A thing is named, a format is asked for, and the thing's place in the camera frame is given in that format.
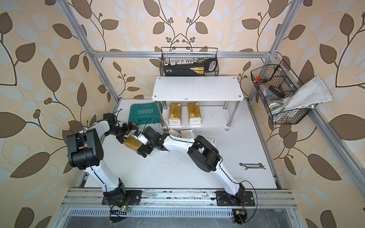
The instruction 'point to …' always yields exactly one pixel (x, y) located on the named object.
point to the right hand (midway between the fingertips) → (143, 145)
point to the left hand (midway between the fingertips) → (134, 131)
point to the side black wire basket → (274, 83)
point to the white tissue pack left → (172, 132)
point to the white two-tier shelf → (198, 88)
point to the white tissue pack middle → (187, 134)
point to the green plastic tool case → (145, 113)
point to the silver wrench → (252, 166)
